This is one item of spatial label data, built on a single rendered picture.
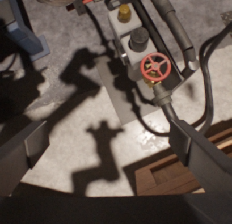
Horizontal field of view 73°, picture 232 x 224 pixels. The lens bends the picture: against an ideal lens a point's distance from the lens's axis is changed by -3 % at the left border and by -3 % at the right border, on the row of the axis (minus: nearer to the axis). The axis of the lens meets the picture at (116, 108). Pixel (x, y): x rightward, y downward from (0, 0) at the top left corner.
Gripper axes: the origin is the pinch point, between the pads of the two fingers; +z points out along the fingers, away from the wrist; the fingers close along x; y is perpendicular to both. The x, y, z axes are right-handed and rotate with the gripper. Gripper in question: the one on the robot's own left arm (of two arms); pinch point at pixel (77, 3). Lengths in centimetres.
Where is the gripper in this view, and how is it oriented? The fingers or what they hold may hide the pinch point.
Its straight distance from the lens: 54.9
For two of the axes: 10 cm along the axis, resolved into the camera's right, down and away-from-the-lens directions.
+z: 0.9, 1.3, 9.9
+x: -4.0, -9.0, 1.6
